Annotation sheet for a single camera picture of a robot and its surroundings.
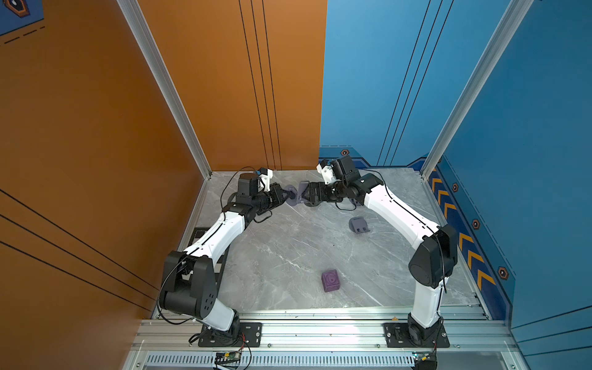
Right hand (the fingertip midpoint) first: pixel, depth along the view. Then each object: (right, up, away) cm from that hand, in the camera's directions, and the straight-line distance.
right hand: (312, 194), depth 84 cm
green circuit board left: (-27, -51, -13) cm, 58 cm away
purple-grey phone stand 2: (+21, -14, +16) cm, 29 cm away
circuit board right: (+35, -52, -13) cm, 64 cm away
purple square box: (+6, -30, -4) cm, 31 cm away
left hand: (-8, +1, +1) cm, 8 cm away
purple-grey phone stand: (-5, -1, -3) cm, 6 cm away
